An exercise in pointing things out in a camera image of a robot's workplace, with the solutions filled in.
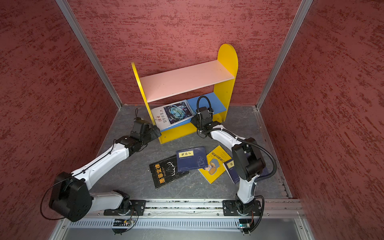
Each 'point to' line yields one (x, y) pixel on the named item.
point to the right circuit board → (245, 223)
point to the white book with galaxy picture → (168, 115)
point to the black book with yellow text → (165, 171)
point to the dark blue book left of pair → (231, 169)
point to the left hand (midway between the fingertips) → (154, 135)
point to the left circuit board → (122, 222)
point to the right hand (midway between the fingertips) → (191, 121)
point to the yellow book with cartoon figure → (215, 159)
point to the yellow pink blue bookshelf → (194, 98)
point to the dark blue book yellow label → (190, 158)
